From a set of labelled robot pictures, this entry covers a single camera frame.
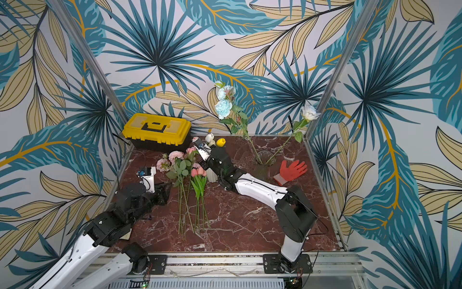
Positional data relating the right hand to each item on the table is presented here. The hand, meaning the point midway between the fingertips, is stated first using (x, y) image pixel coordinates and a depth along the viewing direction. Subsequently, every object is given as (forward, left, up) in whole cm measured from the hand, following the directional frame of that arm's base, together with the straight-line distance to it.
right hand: (202, 145), depth 80 cm
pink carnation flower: (+6, +7, -22) cm, 23 cm away
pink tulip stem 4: (-7, +3, -21) cm, 23 cm away
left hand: (-18, +12, -4) cm, 22 cm away
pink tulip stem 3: (-7, +5, -22) cm, 24 cm away
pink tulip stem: (-18, +5, -25) cm, 31 cm away
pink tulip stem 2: (-4, +2, -24) cm, 24 cm away
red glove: (+1, -45, -25) cm, 52 cm away
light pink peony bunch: (+6, +25, -22) cm, 34 cm away
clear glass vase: (-1, -29, -10) cm, 31 cm away
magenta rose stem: (+12, +10, -16) cm, 22 cm away
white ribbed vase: (-4, -3, -20) cm, 21 cm away
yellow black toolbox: (+18, +23, -8) cm, 30 cm away
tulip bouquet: (0, -4, +4) cm, 5 cm away
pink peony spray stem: (+1, +13, -16) cm, 20 cm away
